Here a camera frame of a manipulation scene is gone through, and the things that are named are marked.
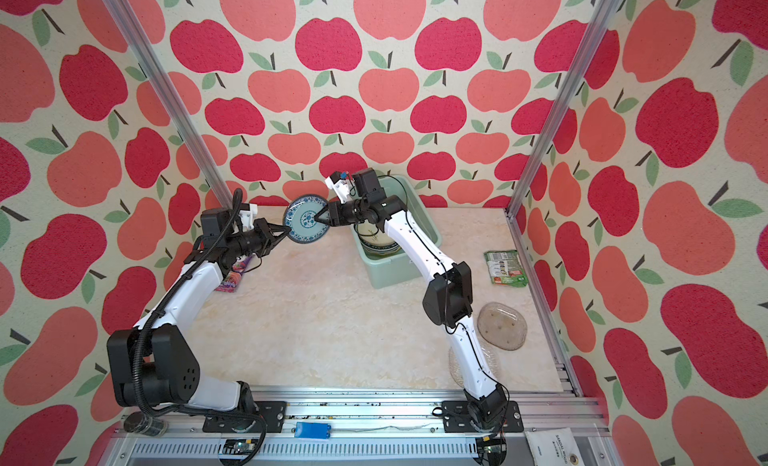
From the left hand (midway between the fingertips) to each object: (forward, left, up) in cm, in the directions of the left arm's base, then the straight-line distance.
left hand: (294, 230), depth 82 cm
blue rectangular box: (-44, -8, -23) cm, 50 cm away
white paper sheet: (-48, -65, -23) cm, 84 cm away
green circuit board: (-47, +11, -27) cm, 55 cm away
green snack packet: (+2, -67, -23) cm, 71 cm away
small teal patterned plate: (+4, -1, +1) cm, 4 cm away
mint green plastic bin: (-5, -22, -7) cm, 24 cm away
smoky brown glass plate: (-18, -61, -26) cm, 69 cm away
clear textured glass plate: (-34, -47, -5) cm, 58 cm away
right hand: (+4, -8, +2) cm, 9 cm away
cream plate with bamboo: (+13, -22, -21) cm, 33 cm away
